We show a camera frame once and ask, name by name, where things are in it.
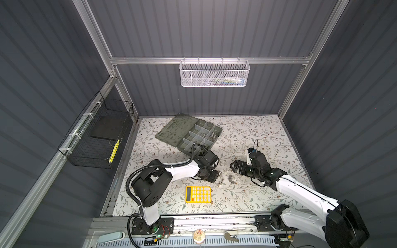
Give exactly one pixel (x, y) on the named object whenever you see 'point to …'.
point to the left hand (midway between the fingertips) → (215, 178)
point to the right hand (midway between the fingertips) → (237, 167)
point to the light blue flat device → (110, 237)
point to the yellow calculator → (198, 194)
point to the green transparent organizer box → (186, 131)
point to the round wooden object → (199, 235)
